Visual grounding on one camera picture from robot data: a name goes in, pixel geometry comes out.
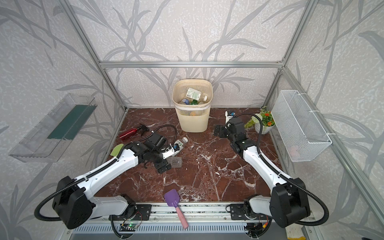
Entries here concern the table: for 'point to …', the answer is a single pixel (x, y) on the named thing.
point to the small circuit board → (130, 227)
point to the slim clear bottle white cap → (196, 94)
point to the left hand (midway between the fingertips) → (168, 155)
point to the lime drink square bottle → (181, 141)
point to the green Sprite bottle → (194, 102)
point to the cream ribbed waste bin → (193, 118)
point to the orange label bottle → (196, 113)
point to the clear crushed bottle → (176, 162)
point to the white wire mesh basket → (304, 137)
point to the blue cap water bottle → (186, 101)
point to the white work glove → (294, 232)
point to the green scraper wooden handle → (116, 149)
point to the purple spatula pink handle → (172, 197)
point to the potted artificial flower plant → (268, 122)
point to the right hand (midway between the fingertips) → (222, 120)
